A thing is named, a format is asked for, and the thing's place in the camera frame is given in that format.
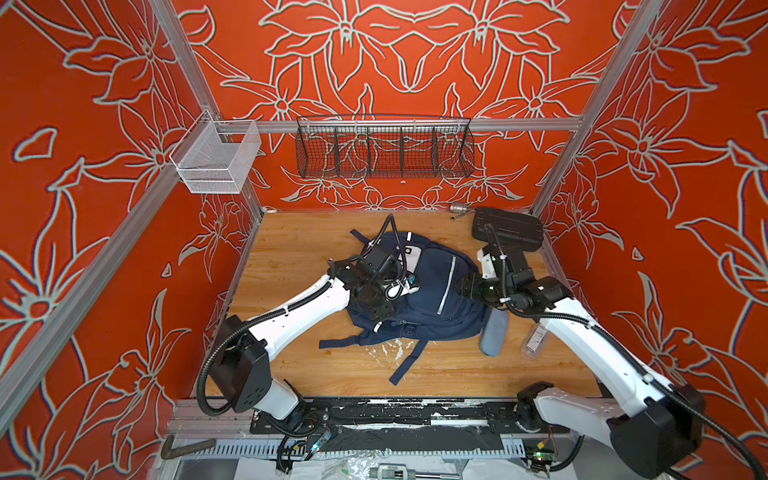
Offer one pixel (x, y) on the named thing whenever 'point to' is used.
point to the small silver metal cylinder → (459, 207)
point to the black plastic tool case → (516, 231)
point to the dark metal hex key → (169, 453)
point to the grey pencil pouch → (494, 332)
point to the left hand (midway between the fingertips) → (390, 296)
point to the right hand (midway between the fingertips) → (458, 285)
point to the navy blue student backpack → (433, 312)
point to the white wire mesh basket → (212, 156)
